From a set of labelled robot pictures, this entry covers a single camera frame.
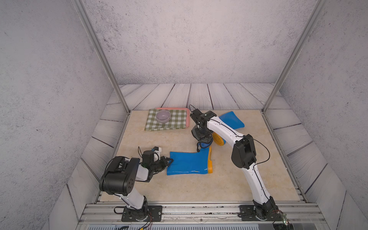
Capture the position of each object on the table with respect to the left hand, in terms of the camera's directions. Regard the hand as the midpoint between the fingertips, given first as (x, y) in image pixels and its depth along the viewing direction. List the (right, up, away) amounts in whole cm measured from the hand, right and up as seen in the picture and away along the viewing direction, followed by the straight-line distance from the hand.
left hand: (174, 160), depth 91 cm
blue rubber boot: (+10, -1, -2) cm, 11 cm away
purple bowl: (-11, +28, +21) cm, 37 cm away
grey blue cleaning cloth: (+18, +15, -4) cm, 24 cm away
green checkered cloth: (+1, +25, +24) cm, 35 cm away
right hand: (+18, +16, +4) cm, 24 cm away
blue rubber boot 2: (+42, +27, +26) cm, 57 cm away
